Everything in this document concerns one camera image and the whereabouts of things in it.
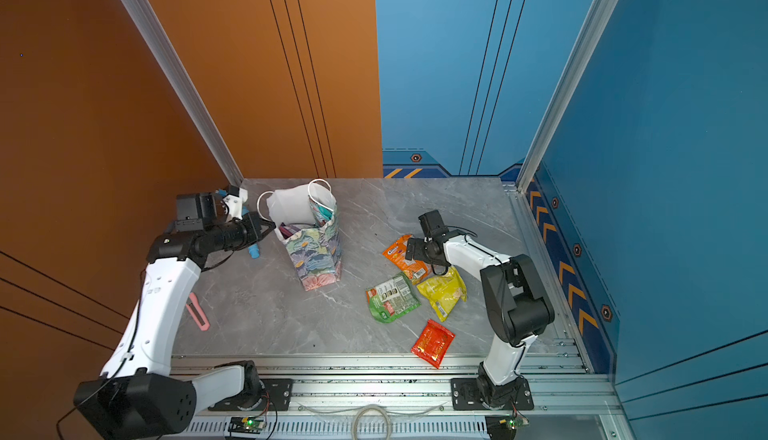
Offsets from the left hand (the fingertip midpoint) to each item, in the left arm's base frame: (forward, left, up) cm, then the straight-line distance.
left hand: (275, 221), depth 75 cm
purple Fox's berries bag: (+4, +1, -10) cm, 11 cm away
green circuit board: (-40, +2, -27) cm, 49 cm away
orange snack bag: (+5, -31, -24) cm, 39 cm away
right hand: (+5, -39, -23) cm, 45 cm away
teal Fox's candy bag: (+8, -9, -7) cm, 14 cm away
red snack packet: (-22, -42, -25) cm, 53 cm away
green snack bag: (-9, -30, -26) cm, 41 cm away
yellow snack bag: (-9, -45, -20) cm, 50 cm away
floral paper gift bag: (+13, -2, -14) cm, 19 cm away
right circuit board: (-39, -60, -25) cm, 76 cm away
